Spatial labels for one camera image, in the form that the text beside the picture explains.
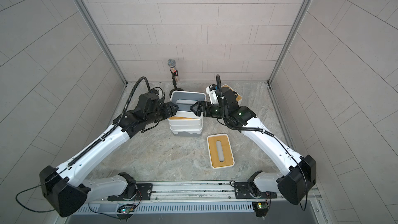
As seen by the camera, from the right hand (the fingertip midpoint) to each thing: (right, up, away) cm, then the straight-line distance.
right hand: (197, 109), depth 71 cm
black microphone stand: (-16, +25, +18) cm, 35 cm away
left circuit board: (-30, -43, -7) cm, 53 cm away
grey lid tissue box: (-7, +4, +6) cm, 10 cm away
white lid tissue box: (0, -14, +13) cm, 19 cm away
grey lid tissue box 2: (-7, -11, +13) cm, 18 cm away
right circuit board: (+29, -44, -3) cm, 52 cm away
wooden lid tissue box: (-10, -6, +4) cm, 12 cm away
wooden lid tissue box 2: (+12, -24, +13) cm, 30 cm away
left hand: (-9, 0, +4) cm, 10 cm away
